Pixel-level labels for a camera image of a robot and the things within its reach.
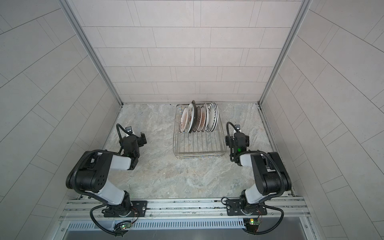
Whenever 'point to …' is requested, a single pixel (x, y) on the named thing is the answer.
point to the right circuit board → (252, 225)
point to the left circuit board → (120, 228)
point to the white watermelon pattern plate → (184, 120)
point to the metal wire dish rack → (199, 132)
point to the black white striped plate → (212, 117)
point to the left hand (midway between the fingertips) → (137, 131)
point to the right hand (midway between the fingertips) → (235, 134)
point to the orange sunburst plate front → (199, 119)
